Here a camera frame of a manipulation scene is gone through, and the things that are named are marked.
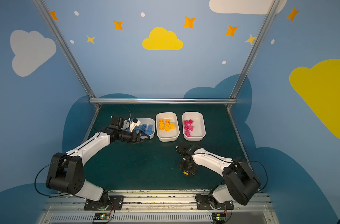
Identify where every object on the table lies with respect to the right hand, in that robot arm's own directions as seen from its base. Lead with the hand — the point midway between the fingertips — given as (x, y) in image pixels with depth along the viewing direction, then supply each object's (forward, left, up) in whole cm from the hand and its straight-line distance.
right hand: (184, 168), depth 85 cm
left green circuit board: (-27, +43, -2) cm, 51 cm away
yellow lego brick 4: (+30, +13, 0) cm, 33 cm away
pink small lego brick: (+37, -2, 0) cm, 37 cm away
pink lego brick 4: (+26, -2, +1) cm, 26 cm away
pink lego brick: (+37, -5, +1) cm, 37 cm away
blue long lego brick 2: (+29, +26, 0) cm, 39 cm away
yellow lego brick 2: (+31, +17, +1) cm, 36 cm away
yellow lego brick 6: (-3, -1, 0) cm, 3 cm away
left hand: (+13, +25, +13) cm, 31 cm away
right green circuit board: (-24, -18, -3) cm, 30 cm away
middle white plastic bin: (+24, +9, -1) cm, 25 cm away
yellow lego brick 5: (+33, +9, -1) cm, 34 cm away
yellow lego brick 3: (+35, +13, +1) cm, 38 cm away
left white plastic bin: (+32, +29, -1) cm, 43 cm away
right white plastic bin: (+29, -12, -2) cm, 32 cm away
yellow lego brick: (+35, +18, +1) cm, 40 cm away
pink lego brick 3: (+31, -5, 0) cm, 31 cm away
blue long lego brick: (+29, +30, +1) cm, 42 cm away
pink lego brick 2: (+32, -2, 0) cm, 32 cm away
